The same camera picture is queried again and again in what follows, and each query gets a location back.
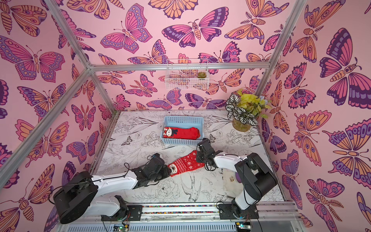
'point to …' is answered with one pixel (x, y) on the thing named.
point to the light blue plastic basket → (182, 122)
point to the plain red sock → (192, 133)
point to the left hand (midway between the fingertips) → (173, 170)
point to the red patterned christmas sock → (187, 162)
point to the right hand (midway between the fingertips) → (199, 154)
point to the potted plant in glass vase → (245, 110)
